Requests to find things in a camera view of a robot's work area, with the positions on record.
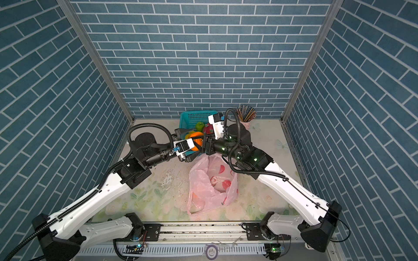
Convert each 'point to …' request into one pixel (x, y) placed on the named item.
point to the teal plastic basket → (188, 119)
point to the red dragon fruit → (208, 129)
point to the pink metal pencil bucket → (246, 125)
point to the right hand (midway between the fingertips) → (193, 137)
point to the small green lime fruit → (200, 126)
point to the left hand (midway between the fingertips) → (198, 137)
